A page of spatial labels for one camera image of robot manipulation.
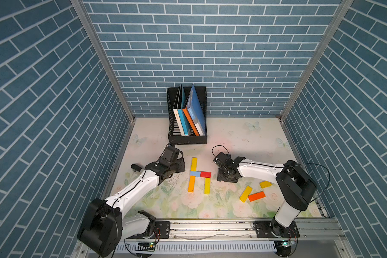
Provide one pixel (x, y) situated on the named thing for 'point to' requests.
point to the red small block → (207, 174)
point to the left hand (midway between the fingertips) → (185, 164)
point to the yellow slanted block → (245, 193)
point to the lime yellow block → (207, 185)
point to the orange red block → (256, 196)
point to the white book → (175, 109)
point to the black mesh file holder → (174, 135)
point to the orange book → (188, 116)
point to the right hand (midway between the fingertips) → (222, 178)
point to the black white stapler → (136, 167)
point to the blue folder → (195, 108)
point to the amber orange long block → (192, 184)
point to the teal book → (183, 119)
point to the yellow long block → (194, 163)
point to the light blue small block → (196, 173)
